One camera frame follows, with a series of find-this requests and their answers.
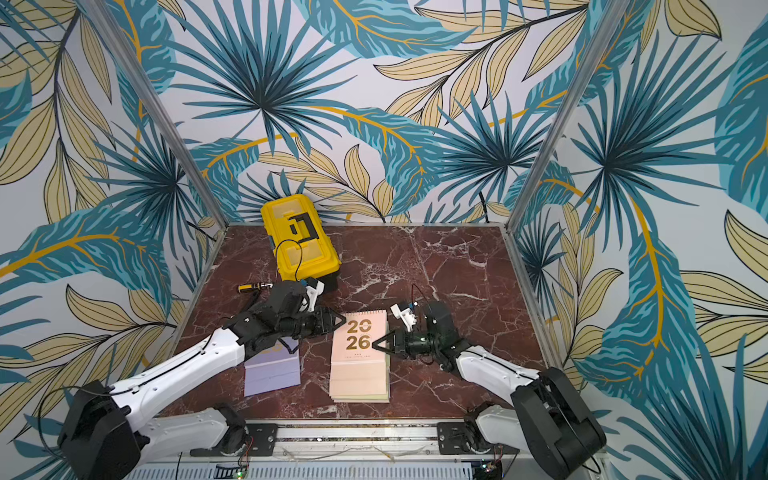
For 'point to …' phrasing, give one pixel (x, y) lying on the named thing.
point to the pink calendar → (359, 368)
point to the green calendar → (363, 398)
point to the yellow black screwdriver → (254, 286)
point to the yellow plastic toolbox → (298, 237)
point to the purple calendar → (274, 370)
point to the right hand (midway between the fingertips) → (374, 347)
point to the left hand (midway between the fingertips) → (341, 326)
